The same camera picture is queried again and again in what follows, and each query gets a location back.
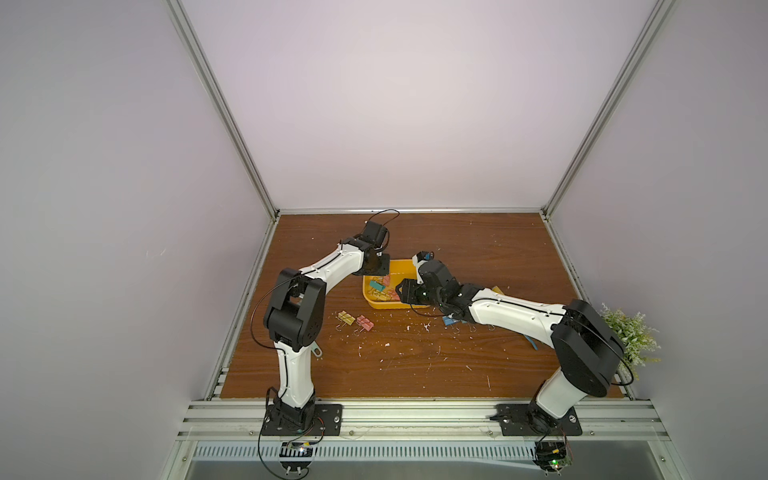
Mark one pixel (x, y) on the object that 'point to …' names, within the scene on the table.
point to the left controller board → (295, 449)
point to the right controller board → (551, 456)
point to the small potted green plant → (636, 336)
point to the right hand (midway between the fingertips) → (400, 284)
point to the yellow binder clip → (347, 318)
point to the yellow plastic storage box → (379, 291)
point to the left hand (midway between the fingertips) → (386, 265)
